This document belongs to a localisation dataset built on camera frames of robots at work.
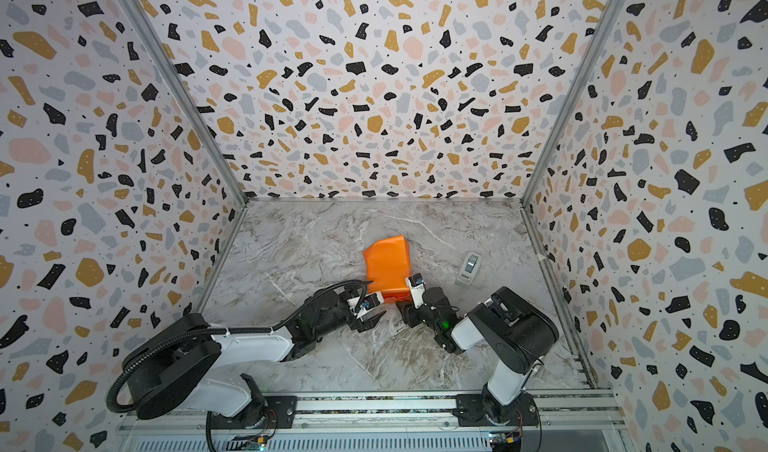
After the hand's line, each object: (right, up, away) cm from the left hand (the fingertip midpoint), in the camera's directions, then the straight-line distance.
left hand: (379, 293), depth 83 cm
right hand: (+8, -4, +10) cm, 14 cm away
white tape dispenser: (+28, +5, +15) cm, 32 cm away
